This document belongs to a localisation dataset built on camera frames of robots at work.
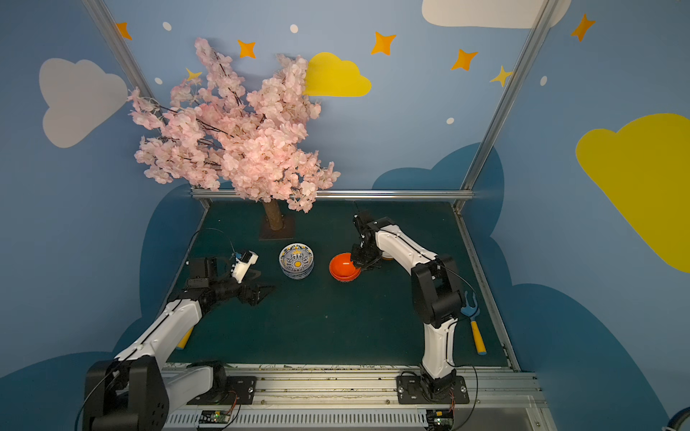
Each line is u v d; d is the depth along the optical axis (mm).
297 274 925
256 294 745
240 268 749
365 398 742
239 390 749
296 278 931
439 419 720
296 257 977
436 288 522
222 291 716
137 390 401
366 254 801
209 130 692
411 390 744
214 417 718
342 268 955
